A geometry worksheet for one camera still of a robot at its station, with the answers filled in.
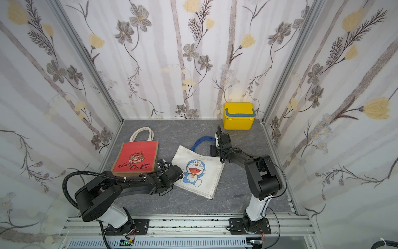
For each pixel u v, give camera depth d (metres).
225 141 0.78
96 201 0.44
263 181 0.49
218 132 0.84
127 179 0.51
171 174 0.70
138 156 0.98
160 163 0.80
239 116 1.04
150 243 0.70
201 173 0.91
